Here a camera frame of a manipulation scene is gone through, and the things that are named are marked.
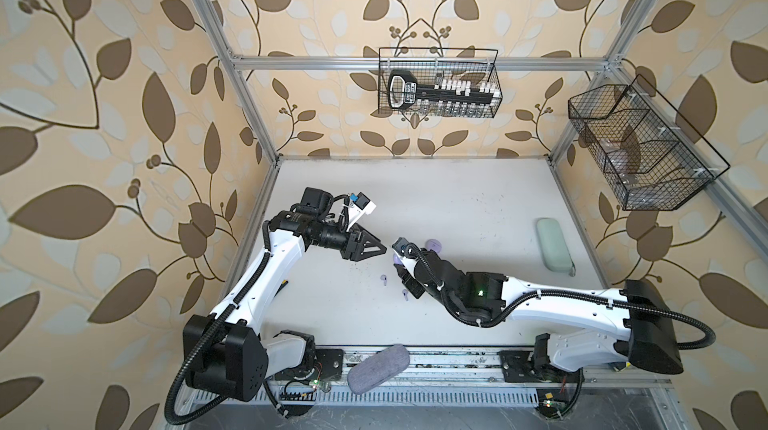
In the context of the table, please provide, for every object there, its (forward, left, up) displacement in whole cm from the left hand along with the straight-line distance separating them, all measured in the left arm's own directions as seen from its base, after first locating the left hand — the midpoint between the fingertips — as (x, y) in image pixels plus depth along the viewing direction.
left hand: (382, 246), depth 71 cm
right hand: (-2, -6, -4) cm, 7 cm away
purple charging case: (+12, -15, -21) cm, 29 cm away
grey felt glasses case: (-23, 0, -18) cm, 29 cm away
